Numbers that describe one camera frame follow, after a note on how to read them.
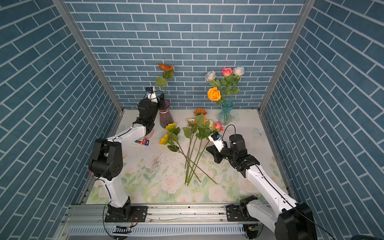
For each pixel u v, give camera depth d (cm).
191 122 107
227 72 94
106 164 50
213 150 71
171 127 104
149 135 73
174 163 92
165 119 105
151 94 75
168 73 91
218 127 105
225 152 68
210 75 88
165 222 71
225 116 108
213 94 81
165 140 96
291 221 39
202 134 105
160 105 81
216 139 67
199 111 108
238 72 94
